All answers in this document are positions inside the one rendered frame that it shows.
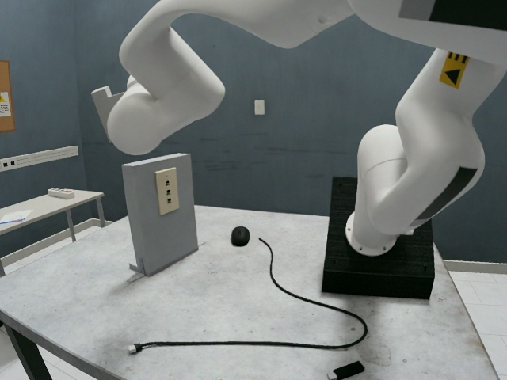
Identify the beige wall plate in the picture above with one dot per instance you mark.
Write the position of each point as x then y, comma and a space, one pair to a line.
160, 178

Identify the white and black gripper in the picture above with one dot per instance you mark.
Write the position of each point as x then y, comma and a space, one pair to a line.
131, 82

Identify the black computer mouse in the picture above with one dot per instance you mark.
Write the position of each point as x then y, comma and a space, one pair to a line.
240, 236

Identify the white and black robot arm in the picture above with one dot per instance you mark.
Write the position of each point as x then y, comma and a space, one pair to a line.
443, 156

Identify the white and black cable plug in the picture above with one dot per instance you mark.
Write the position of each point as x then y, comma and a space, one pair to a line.
135, 348

